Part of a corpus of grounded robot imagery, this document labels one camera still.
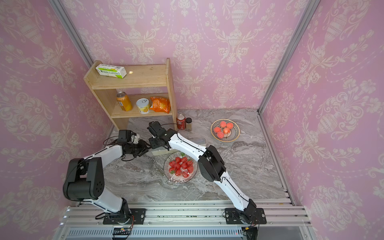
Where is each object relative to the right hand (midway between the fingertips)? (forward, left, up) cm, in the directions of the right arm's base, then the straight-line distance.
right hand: (154, 141), depth 91 cm
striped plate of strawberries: (-14, -15, -7) cm, 22 cm away
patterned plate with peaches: (+10, -53, -9) cm, 54 cm away
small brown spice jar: (+16, -21, -6) cm, 27 cm away
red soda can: (+17, -16, 0) cm, 23 cm away
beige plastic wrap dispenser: (-4, -3, -4) cm, 7 cm away
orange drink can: (+15, +15, +20) cm, 29 cm away
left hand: (-2, +3, -4) cm, 5 cm away
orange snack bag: (+15, -5, +16) cm, 23 cm away
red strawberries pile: (-14, -16, -7) cm, 22 cm away
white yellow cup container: (+14, +4, +17) cm, 23 cm away
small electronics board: (-43, +13, -13) cm, 47 cm away
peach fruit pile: (+13, -47, -7) cm, 49 cm away
